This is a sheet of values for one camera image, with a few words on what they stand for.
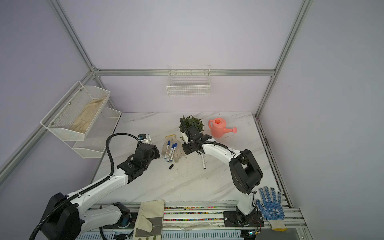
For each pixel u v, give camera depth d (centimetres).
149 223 72
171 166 93
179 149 99
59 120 68
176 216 76
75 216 41
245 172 48
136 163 62
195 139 70
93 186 47
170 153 98
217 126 100
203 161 94
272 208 78
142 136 72
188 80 95
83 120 77
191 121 90
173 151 98
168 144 101
